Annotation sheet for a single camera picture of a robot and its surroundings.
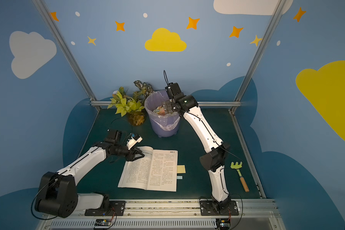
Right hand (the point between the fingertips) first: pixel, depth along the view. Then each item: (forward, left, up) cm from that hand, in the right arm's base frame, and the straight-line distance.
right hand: (176, 102), depth 82 cm
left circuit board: (-58, +34, -31) cm, 74 cm away
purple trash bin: (-9, +8, -11) cm, 16 cm away
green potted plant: (+4, +28, -8) cm, 30 cm away
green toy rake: (-24, -40, -31) cm, 56 cm away
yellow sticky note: (-28, -5, -31) cm, 42 cm away
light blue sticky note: (-33, -4, -31) cm, 45 cm away
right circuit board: (-54, -28, -33) cm, 69 cm away
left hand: (-23, +19, -20) cm, 36 cm away
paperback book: (-30, +10, -30) cm, 44 cm away
